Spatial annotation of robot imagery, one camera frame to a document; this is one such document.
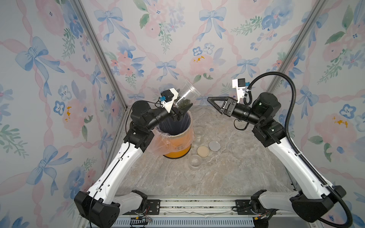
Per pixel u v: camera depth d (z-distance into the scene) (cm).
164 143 72
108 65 93
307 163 40
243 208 73
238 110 51
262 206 63
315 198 39
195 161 90
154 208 73
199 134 90
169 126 91
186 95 52
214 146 98
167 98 47
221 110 50
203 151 93
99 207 37
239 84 51
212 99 60
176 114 53
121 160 43
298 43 82
